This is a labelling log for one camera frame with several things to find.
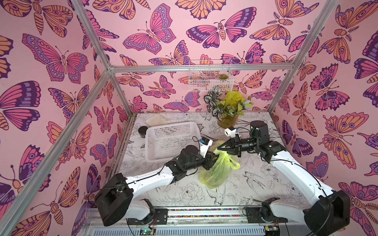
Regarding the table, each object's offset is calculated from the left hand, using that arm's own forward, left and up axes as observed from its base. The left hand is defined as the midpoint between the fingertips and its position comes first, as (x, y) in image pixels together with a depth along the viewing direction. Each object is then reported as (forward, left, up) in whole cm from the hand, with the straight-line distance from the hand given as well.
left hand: (219, 155), depth 74 cm
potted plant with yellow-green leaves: (+38, -10, -1) cm, 39 cm away
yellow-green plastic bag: (-9, +2, +1) cm, 10 cm away
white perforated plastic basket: (+20, +34, -20) cm, 44 cm away
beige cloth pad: (+42, +42, -19) cm, 63 cm away
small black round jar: (+26, +49, -14) cm, 57 cm away
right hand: (-2, +1, +10) cm, 10 cm away
